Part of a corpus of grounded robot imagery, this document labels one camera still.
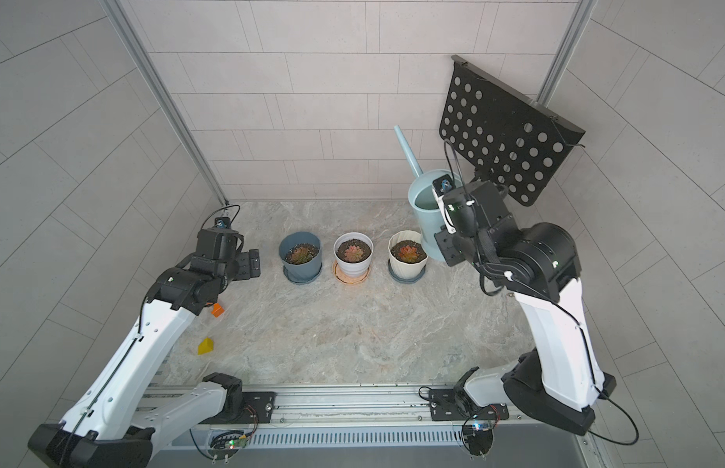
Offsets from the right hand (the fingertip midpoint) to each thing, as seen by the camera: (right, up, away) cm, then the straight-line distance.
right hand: (449, 226), depth 57 cm
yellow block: (-60, -32, +20) cm, 71 cm away
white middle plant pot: (-22, -8, +34) cm, 41 cm away
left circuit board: (-49, -50, +8) cm, 71 cm away
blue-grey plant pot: (-38, -10, +33) cm, 52 cm away
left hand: (-49, -7, +17) cm, 52 cm away
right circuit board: (+10, -51, +11) cm, 53 cm away
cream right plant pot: (-5, -10, +33) cm, 34 cm away
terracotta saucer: (-23, -18, +36) cm, 46 cm away
